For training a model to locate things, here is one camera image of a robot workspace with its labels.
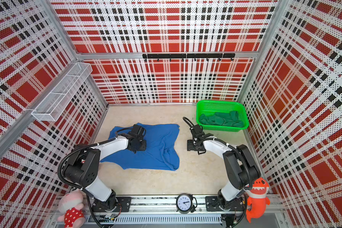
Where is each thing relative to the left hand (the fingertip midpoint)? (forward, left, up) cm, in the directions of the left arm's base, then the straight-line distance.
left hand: (143, 148), depth 93 cm
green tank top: (+25, -65, 0) cm, 70 cm away
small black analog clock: (-32, -26, +1) cm, 42 cm away
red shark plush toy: (-31, -64, +4) cm, 71 cm away
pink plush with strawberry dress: (-33, +30, +4) cm, 45 cm away
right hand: (0, -34, +1) cm, 34 cm away
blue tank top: (-3, -13, 0) cm, 13 cm away
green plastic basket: (+35, -49, +2) cm, 60 cm away
